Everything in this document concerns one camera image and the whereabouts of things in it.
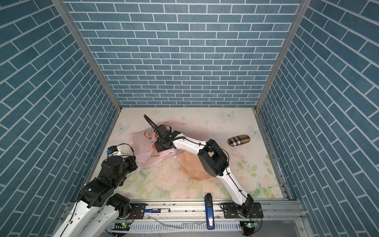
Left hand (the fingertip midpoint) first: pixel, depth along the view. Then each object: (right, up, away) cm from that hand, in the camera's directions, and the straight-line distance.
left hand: (140, 156), depth 75 cm
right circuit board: (+55, -32, -4) cm, 64 cm away
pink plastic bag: (+1, 0, +5) cm, 5 cm away
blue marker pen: (+9, -27, -1) cm, 28 cm away
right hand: (+5, +2, +18) cm, 19 cm away
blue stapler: (+35, -22, 0) cm, 41 cm away
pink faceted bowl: (+26, -10, +13) cm, 31 cm away
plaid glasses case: (+57, +5, +23) cm, 62 cm away
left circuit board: (-9, -34, -3) cm, 35 cm away
